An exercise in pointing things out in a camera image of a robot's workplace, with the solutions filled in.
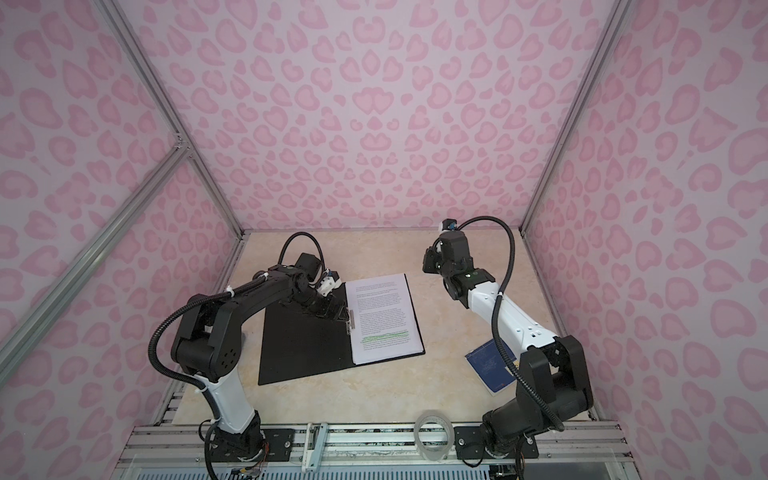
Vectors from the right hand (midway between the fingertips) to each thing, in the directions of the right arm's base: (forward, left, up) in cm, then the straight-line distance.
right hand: (431, 248), depth 85 cm
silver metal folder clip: (-12, +24, -21) cm, 34 cm away
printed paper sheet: (-12, +14, -21) cm, 29 cm away
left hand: (-12, +28, -17) cm, 35 cm away
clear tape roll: (-40, -1, -18) cm, 44 cm away
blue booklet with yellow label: (-26, -17, -21) cm, 38 cm away
